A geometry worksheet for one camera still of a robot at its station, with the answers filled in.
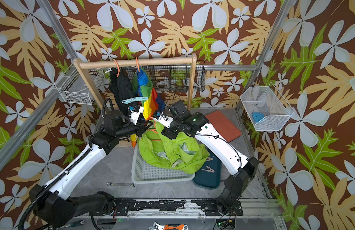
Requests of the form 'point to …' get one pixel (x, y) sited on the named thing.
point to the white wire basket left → (73, 88)
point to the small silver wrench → (110, 183)
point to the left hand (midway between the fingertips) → (152, 120)
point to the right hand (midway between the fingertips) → (165, 127)
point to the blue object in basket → (257, 116)
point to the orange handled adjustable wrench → (156, 226)
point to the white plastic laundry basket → (144, 172)
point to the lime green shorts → (181, 153)
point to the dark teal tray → (210, 176)
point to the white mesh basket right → (267, 109)
